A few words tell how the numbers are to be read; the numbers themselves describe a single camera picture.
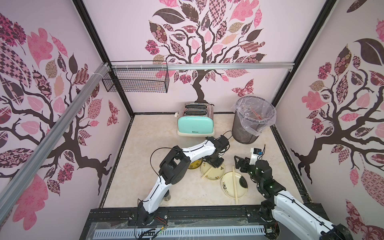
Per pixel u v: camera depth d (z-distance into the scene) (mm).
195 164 917
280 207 562
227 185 834
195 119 947
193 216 744
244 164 740
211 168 873
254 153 738
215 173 854
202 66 945
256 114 974
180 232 697
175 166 546
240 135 974
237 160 786
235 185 817
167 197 801
